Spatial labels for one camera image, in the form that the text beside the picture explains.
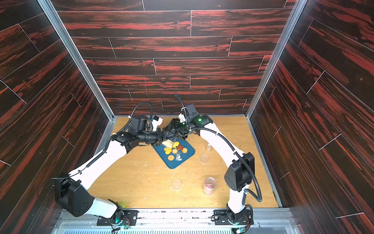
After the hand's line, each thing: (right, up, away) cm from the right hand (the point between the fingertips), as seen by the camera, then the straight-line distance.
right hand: (171, 130), depth 80 cm
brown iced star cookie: (+4, -12, +19) cm, 22 cm away
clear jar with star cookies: (+25, -13, +22) cm, 35 cm away
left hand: (+2, -4, -6) cm, 7 cm away
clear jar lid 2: (+3, -33, +7) cm, 33 cm away
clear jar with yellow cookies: (0, -3, -8) cm, 8 cm away
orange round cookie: (+7, -14, +19) cm, 25 cm away
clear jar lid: (+21, -19, +16) cm, 32 cm away
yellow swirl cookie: (+1, -15, +19) cm, 24 cm away
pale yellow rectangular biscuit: (-1, -7, -8) cm, 11 cm away
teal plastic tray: (-1, -20, +15) cm, 25 cm away
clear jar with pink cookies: (+22, -31, +1) cm, 37 cm away
